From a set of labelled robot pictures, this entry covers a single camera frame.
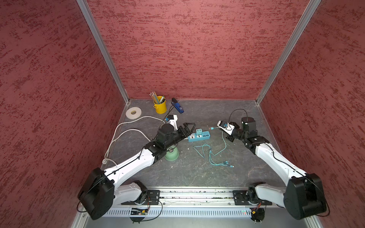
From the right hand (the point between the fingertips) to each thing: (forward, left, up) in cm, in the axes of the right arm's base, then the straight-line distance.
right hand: (221, 128), depth 84 cm
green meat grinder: (-14, +30, -4) cm, 33 cm away
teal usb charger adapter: (+4, +13, -9) cm, 16 cm away
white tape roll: (+26, +64, -14) cm, 71 cm away
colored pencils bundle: (+29, +45, +1) cm, 53 cm away
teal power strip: (+1, +17, -12) cm, 21 cm away
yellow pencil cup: (+25, +40, -6) cm, 47 cm away
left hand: (-5, +18, +7) cm, 20 cm away
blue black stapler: (+35, +31, -13) cm, 49 cm away
